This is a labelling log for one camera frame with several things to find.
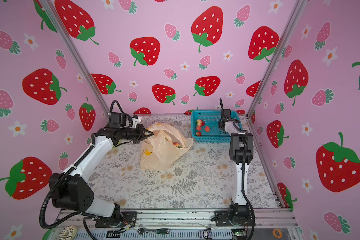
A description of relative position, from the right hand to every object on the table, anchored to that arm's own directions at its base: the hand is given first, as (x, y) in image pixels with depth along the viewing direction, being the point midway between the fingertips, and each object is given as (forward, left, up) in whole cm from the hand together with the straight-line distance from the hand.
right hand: (229, 124), depth 110 cm
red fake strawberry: (-7, +17, 0) cm, 18 cm away
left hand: (-31, +46, +21) cm, 60 cm away
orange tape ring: (-65, -19, -5) cm, 68 cm away
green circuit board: (-68, -2, -5) cm, 68 cm away
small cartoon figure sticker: (-70, +14, -1) cm, 71 cm away
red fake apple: (-24, +36, +1) cm, 43 cm away
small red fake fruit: (-6, +23, -1) cm, 24 cm away
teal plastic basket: (-1, +18, -4) cm, 18 cm away
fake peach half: (-2, +22, +1) cm, 22 cm away
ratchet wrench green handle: (-71, +36, -3) cm, 80 cm away
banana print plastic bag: (-37, +42, +14) cm, 58 cm away
